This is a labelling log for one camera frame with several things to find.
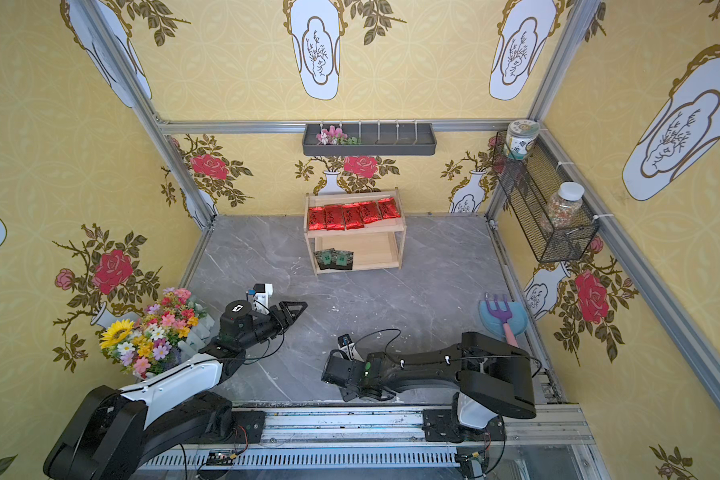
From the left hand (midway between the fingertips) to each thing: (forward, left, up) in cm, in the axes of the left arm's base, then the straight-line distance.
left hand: (296, 305), depth 85 cm
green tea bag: (+23, -6, -8) cm, 25 cm away
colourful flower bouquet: (-12, +33, +6) cm, 36 cm away
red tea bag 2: (+23, -11, +12) cm, 28 cm away
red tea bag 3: (+23, -16, +12) cm, 31 cm away
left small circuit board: (-34, +17, -13) cm, 40 cm away
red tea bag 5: (+26, -27, +13) cm, 40 cm away
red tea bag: (+22, -6, +12) cm, 26 cm away
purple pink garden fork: (-1, -62, -8) cm, 63 cm away
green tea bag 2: (+22, -12, -8) cm, 26 cm away
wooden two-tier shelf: (+28, -25, -8) cm, 38 cm away
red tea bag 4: (+24, -21, +13) cm, 35 cm away
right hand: (-16, -15, -11) cm, 25 cm away
